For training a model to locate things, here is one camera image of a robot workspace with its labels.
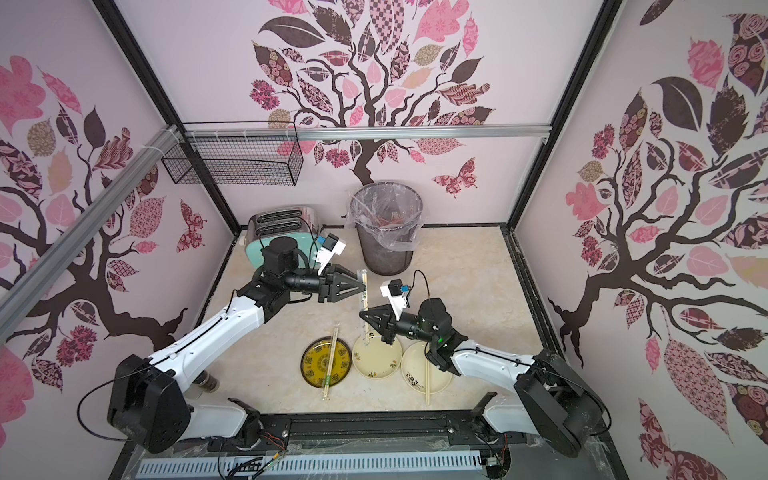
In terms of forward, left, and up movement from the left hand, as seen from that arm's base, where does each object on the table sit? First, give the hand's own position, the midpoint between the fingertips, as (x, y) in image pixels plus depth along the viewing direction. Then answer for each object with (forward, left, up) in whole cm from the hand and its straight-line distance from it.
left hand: (364, 290), depth 68 cm
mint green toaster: (+34, +24, -10) cm, 43 cm away
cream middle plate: (-6, -2, -27) cm, 28 cm away
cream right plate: (-9, -12, -28) cm, 32 cm away
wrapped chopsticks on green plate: (-13, +11, -26) cm, 31 cm away
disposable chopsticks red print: (-11, -16, -26) cm, 32 cm away
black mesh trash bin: (+24, -4, -19) cm, 30 cm away
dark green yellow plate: (-6, +16, -28) cm, 33 cm away
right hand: (-2, 0, -7) cm, 7 cm away
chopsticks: (0, 0, -2) cm, 2 cm away
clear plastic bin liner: (+43, -6, -14) cm, 45 cm away
